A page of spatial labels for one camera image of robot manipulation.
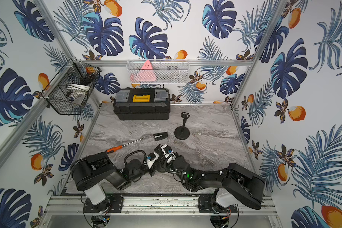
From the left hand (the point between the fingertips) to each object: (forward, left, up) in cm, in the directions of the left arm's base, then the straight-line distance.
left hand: (162, 158), depth 83 cm
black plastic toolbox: (+36, +18, +9) cm, 41 cm away
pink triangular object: (+43, +14, +27) cm, 53 cm away
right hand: (+2, 0, +5) cm, 6 cm away
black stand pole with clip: (+23, -12, +13) cm, 29 cm away
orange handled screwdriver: (+6, +34, -6) cm, 35 cm away
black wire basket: (+24, +52, +29) cm, 65 cm away
